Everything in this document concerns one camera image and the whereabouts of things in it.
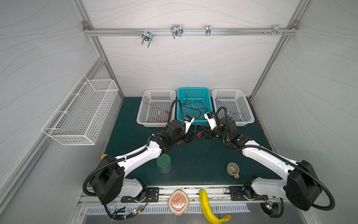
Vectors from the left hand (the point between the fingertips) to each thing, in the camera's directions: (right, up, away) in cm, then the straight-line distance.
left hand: (195, 127), depth 80 cm
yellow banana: (+5, -38, -15) cm, 41 cm away
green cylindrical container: (-18, -18, -6) cm, 26 cm away
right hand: (+5, +3, +1) cm, 6 cm away
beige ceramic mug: (+23, -25, +1) cm, 34 cm away
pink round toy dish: (-9, -37, -11) cm, 39 cm away
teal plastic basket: (+3, +16, +28) cm, 32 cm away
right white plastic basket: (+38, +15, +35) cm, 54 cm away
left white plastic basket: (-23, +19, +28) cm, 41 cm away
